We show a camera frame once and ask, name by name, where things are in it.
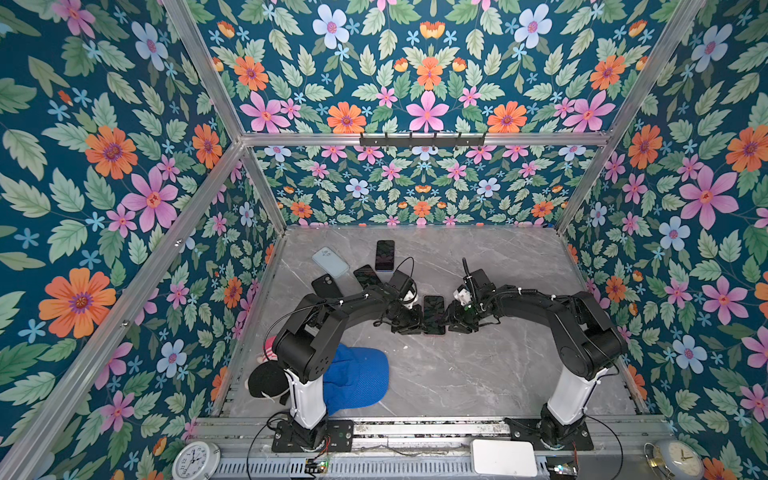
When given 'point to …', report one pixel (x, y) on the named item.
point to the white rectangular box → (504, 457)
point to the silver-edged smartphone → (366, 276)
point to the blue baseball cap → (358, 377)
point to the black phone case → (325, 287)
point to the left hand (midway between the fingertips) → (432, 324)
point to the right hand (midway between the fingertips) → (442, 322)
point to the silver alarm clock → (675, 459)
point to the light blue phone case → (330, 262)
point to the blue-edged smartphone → (385, 254)
